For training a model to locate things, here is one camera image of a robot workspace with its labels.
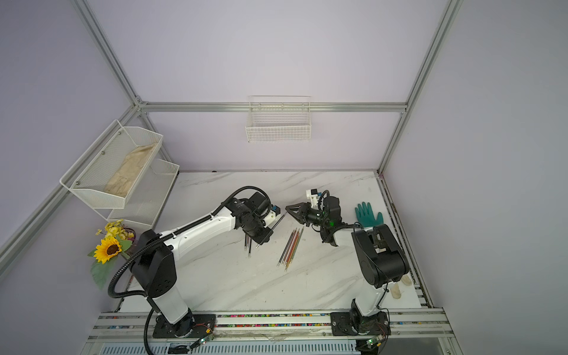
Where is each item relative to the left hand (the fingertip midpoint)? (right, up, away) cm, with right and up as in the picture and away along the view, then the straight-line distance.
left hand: (265, 241), depth 83 cm
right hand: (+9, +11, +4) cm, 14 cm away
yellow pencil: (+11, -6, +7) cm, 15 cm away
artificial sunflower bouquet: (-44, +4, -16) cm, 47 cm away
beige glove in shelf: (-50, +23, -7) cm, 56 cm away
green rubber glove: (+45, +8, +18) cm, 49 cm away
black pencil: (+3, +6, -9) cm, 11 cm away
